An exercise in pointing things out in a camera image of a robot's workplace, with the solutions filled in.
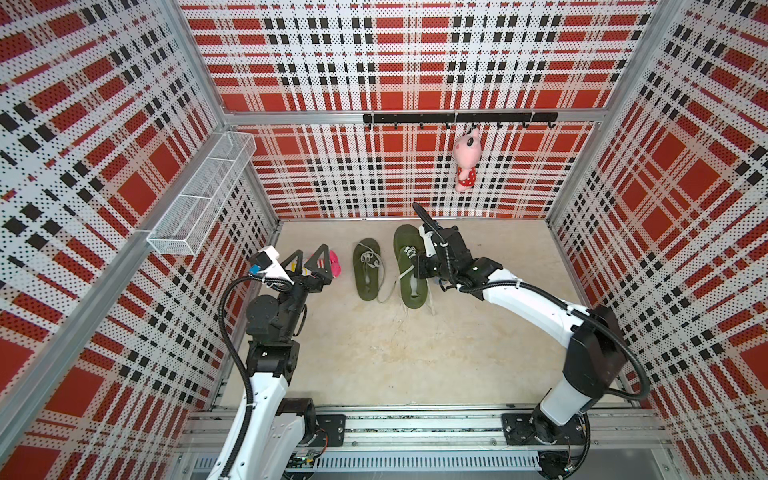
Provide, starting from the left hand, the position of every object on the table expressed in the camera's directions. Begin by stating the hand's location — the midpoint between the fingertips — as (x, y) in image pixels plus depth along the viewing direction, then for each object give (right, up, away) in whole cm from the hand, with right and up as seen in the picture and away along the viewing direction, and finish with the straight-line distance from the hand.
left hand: (320, 248), depth 69 cm
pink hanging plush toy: (+39, +30, +22) cm, 54 cm away
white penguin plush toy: (-4, -6, +32) cm, 33 cm away
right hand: (+23, -3, +14) cm, 27 cm away
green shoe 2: (+7, -3, +32) cm, 33 cm away
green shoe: (+23, -12, +13) cm, 29 cm away
